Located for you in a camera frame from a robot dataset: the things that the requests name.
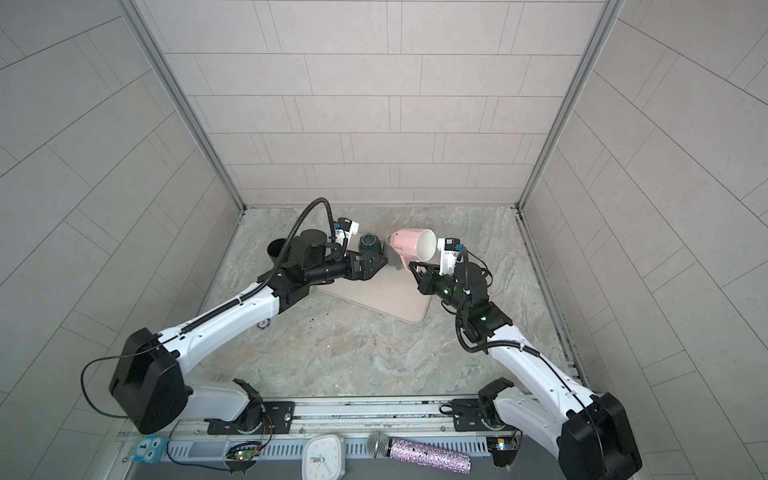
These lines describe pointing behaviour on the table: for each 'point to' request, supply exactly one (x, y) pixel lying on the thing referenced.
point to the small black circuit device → (503, 448)
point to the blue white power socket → (149, 448)
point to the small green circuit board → (243, 454)
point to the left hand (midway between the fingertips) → (385, 259)
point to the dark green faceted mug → (370, 242)
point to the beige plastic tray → (392, 290)
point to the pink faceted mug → (413, 245)
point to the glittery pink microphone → (381, 445)
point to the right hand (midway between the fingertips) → (409, 267)
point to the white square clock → (323, 457)
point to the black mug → (275, 246)
